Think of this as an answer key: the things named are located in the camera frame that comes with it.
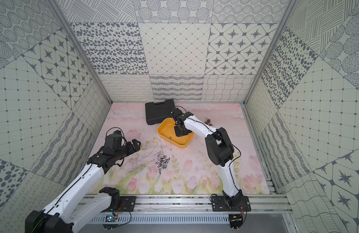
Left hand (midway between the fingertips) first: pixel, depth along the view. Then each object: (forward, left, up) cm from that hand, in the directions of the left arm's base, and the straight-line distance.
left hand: (133, 143), depth 82 cm
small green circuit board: (-34, +7, -15) cm, 38 cm away
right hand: (+12, -29, -8) cm, 32 cm away
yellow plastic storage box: (+18, -16, -14) cm, 28 cm away
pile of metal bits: (-5, -16, -13) cm, 21 cm away
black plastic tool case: (+33, -6, -11) cm, 35 cm away
